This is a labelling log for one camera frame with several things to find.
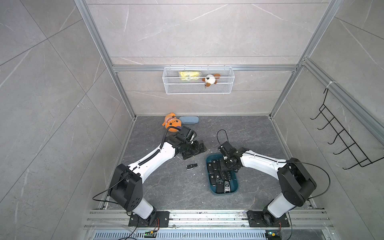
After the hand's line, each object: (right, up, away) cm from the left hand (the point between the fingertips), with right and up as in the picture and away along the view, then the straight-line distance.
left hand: (202, 149), depth 82 cm
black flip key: (+5, -12, +8) cm, 16 cm away
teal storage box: (+11, -19, +2) cm, 22 cm away
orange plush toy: (-21, +16, +22) cm, 34 cm away
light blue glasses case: (-9, +19, +31) cm, 37 cm away
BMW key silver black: (+14, -21, 0) cm, 25 cm away
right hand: (+13, -12, +8) cm, 19 cm away
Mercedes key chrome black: (-7, -12, +9) cm, 16 cm away
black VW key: (+8, -11, +10) cm, 17 cm away
